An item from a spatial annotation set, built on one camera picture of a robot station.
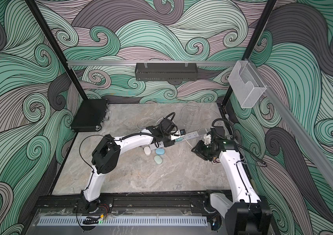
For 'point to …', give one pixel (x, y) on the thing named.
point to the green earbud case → (157, 159)
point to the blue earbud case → (160, 151)
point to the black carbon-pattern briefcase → (91, 115)
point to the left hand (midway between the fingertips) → (173, 135)
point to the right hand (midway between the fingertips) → (193, 151)
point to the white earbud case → (147, 150)
